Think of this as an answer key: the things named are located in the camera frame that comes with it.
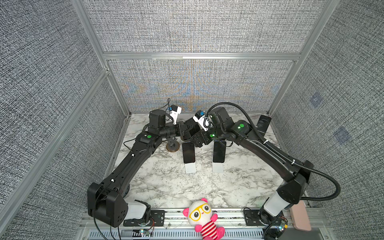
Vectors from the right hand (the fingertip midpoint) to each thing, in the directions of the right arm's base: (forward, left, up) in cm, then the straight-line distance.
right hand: (197, 133), depth 74 cm
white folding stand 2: (-6, -13, -26) cm, 30 cm away
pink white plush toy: (-31, -1, -20) cm, 37 cm away
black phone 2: (0, +5, -15) cm, 16 cm away
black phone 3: (-1, -13, -16) cm, 21 cm away
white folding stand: (-6, +4, -25) cm, 26 cm away
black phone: (+18, -43, -14) cm, 49 cm away
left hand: (+2, +2, +3) cm, 4 cm away
